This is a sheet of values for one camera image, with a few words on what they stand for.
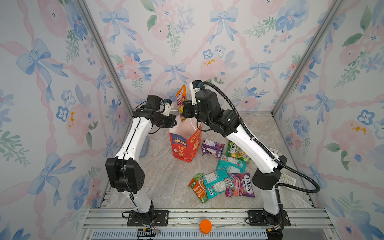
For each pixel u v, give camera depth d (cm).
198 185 83
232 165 90
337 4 68
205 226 67
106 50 86
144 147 98
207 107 48
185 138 73
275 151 96
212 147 96
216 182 82
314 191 43
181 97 68
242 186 82
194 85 56
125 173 46
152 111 58
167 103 75
